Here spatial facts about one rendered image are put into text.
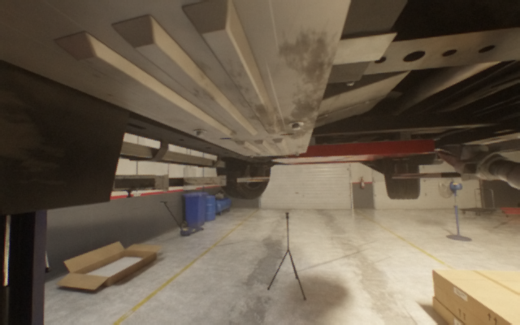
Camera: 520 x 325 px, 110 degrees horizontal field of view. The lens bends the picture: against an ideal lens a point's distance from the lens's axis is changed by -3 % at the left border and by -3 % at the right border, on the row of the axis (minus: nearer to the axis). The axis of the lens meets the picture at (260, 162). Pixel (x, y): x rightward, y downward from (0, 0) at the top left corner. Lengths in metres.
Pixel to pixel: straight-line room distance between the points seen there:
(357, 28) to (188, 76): 0.15
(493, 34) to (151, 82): 0.45
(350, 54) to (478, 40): 0.25
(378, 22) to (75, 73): 0.26
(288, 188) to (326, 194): 1.77
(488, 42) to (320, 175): 9.14
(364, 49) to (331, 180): 9.36
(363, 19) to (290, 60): 0.07
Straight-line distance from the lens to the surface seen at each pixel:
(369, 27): 0.22
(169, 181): 1.28
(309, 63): 0.18
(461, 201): 11.66
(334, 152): 0.88
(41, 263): 1.46
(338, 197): 9.64
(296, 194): 9.47
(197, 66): 0.18
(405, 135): 0.99
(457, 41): 0.43
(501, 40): 0.48
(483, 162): 0.87
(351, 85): 0.60
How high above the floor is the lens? 1.51
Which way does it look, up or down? 5 degrees up
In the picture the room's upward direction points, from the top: 1 degrees counter-clockwise
